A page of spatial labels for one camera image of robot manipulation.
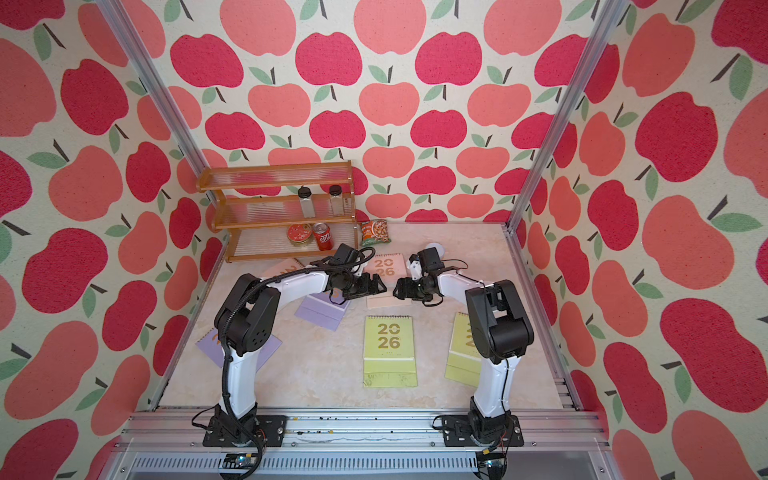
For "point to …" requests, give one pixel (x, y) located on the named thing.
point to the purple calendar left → (211, 346)
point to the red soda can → (323, 235)
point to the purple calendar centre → (319, 309)
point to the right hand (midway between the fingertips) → (405, 297)
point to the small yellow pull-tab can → (438, 247)
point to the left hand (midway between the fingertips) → (378, 296)
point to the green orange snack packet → (375, 231)
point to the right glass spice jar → (337, 199)
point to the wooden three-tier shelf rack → (283, 210)
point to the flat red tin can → (299, 233)
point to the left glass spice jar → (304, 193)
